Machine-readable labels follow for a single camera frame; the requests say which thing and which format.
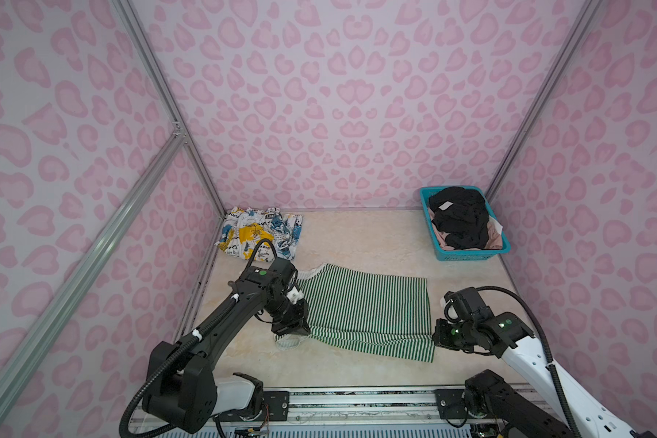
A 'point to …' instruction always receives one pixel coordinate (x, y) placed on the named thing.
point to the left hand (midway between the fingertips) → (315, 329)
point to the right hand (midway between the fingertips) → (432, 334)
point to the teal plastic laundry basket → (443, 255)
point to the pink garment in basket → (495, 239)
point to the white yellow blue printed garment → (244, 227)
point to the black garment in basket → (463, 213)
